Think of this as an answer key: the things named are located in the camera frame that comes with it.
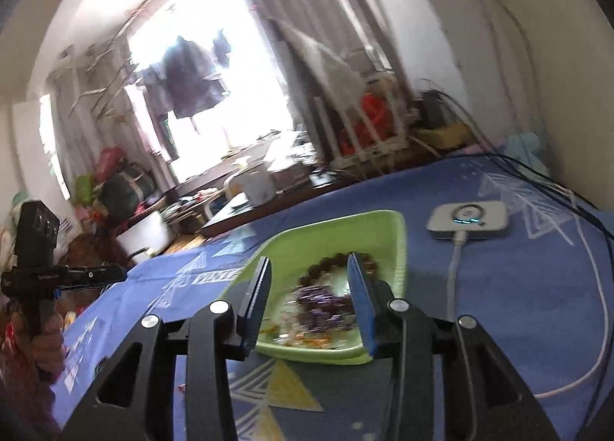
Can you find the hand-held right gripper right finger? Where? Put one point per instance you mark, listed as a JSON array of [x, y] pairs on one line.
[[362, 306]]

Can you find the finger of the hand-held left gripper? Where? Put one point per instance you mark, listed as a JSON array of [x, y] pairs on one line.
[[96, 273]]

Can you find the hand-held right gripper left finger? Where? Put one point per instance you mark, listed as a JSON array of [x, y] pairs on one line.
[[256, 302]]

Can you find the green plastic basin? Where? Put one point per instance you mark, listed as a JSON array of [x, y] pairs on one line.
[[312, 237]]

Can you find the person's left hand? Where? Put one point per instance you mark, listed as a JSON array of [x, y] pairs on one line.
[[50, 350]]

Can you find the white storage box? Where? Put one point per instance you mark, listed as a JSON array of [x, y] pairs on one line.
[[144, 232]]

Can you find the green bag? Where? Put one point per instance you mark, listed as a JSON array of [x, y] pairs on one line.
[[84, 189]]

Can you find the dark wooden desk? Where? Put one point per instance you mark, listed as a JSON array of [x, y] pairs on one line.
[[240, 220]]

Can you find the black duffel bag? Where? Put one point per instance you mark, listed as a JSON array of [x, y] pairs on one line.
[[127, 191]]

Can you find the red bag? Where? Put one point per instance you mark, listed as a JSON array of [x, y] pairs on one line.
[[110, 160]]

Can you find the grey curtain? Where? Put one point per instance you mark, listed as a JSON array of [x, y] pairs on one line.
[[336, 14], [62, 134]]

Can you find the cluttered low table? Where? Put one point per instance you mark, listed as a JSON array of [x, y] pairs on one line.
[[192, 208]]

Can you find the white mug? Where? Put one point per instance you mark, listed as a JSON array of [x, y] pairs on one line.
[[259, 184]]

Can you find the blue printed tablecloth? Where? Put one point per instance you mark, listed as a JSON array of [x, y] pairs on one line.
[[503, 287]]

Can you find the white charging device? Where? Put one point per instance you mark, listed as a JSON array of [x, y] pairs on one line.
[[489, 220]]

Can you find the metal clothes drying rack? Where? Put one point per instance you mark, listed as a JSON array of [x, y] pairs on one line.
[[96, 91]]

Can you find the hanging light clothes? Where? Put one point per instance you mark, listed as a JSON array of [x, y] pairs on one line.
[[144, 119]]

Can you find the beige power strip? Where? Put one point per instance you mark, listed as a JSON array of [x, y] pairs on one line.
[[446, 134]]

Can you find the orange packet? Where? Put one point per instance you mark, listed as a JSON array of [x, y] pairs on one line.
[[376, 107]]

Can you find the black power adapter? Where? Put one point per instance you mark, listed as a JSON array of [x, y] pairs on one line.
[[431, 110]]

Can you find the hanging dark clothes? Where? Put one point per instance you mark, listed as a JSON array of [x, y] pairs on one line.
[[192, 81]]

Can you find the light teal cloth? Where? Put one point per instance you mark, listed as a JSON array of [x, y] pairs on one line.
[[525, 150]]

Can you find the clear plastic bag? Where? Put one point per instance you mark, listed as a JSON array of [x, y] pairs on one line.
[[326, 67]]

